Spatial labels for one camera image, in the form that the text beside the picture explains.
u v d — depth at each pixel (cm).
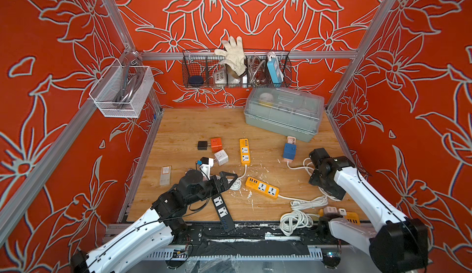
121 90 76
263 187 83
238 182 85
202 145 101
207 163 67
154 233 50
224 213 76
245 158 94
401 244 38
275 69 87
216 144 95
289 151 92
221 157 92
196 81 98
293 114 94
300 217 74
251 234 74
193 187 54
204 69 101
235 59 90
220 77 94
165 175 89
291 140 96
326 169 57
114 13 76
